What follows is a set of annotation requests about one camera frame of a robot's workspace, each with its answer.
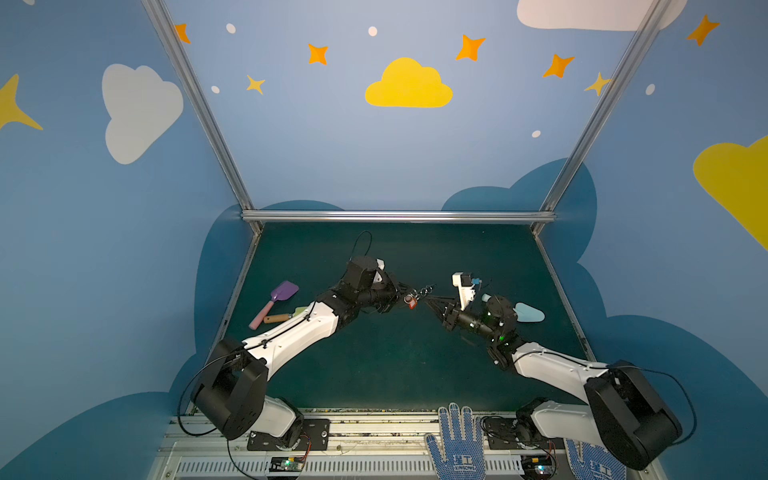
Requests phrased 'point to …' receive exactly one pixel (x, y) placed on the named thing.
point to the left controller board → (285, 464)
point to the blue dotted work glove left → (463, 453)
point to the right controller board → (537, 466)
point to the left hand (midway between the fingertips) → (418, 289)
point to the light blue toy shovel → (527, 313)
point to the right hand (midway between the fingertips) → (430, 297)
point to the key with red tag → (412, 299)
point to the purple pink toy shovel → (284, 292)
